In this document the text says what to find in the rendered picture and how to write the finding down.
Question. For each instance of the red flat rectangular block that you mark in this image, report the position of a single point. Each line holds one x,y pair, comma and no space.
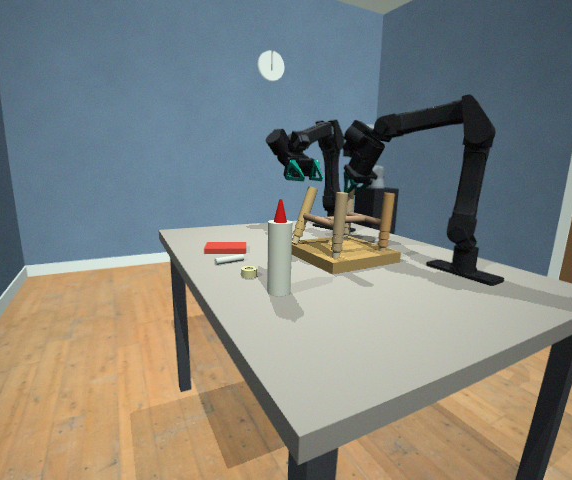
225,248

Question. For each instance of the yellow flat stool seat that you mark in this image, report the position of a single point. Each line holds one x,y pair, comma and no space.
356,254

